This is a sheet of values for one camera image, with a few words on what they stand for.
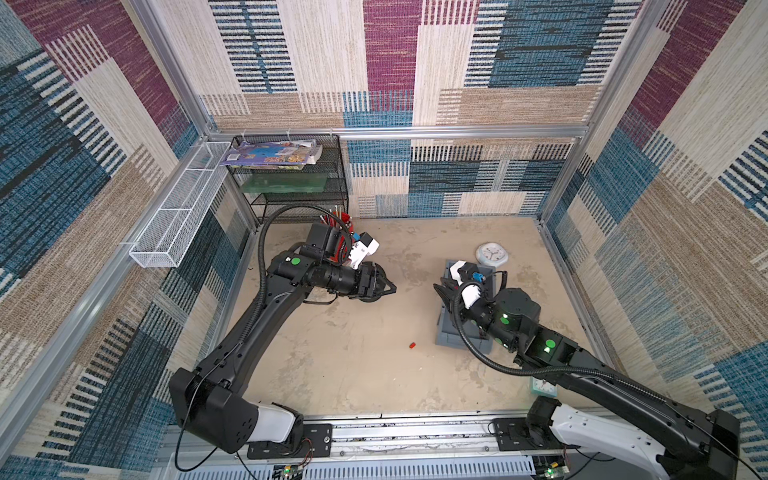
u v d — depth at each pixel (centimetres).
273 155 81
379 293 64
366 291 62
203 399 38
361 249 67
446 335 84
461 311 60
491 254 107
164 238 71
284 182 105
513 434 74
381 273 97
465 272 55
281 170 79
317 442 73
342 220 102
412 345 89
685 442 41
